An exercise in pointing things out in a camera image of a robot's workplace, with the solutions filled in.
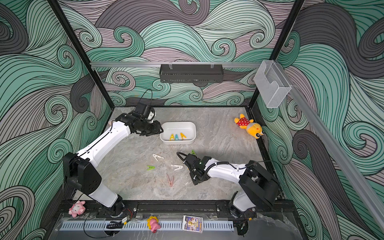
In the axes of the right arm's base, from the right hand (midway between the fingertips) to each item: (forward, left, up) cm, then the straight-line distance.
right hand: (196, 180), depth 84 cm
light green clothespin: (+7, +27, +1) cm, 28 cm away
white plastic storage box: (+32, +12, +1) cm, 34 cm away
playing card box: (-21, +3, +3) cm, 21 cm away
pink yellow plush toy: (-21, +21, +4) cm, 30 cm away
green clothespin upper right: (+17, +1, 0) cm, 17 cm away
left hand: (+21, +20, +21) cm, 36 cm away
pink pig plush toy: (-15, +59, +5) cm, 61 cm away
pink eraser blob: (+41, +64, +1) cm, 76 cm away
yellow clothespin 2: (+30, +9, +1) cm, 31 cm away
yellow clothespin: (+28, +16, +1) cm, 32 cm away
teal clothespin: (+28, +13, +2) cm, 31 cm away
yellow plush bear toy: (+31, -39, +7) cm, 50 cm away
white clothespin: (+14, +25, +1) cm, 29 cm away
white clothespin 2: (+7, +11, +1) cm, 13 cm away
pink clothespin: (-2, +15, +2) cm, 15 cm away
